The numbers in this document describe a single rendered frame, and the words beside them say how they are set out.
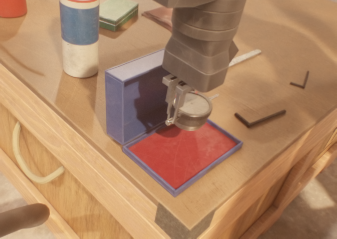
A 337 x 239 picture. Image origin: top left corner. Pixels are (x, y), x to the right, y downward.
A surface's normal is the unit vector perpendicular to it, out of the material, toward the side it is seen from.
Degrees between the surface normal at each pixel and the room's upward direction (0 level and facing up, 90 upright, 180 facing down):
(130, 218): 90
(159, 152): 0
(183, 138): 0
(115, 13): 0
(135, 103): 84
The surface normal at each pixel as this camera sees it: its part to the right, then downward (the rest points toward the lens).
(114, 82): -0.70, 0.38
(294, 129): 0.14, -0.76
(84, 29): 0.38, 0.63
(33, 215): 0.95, -0.26
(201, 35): -0.19, 0.61
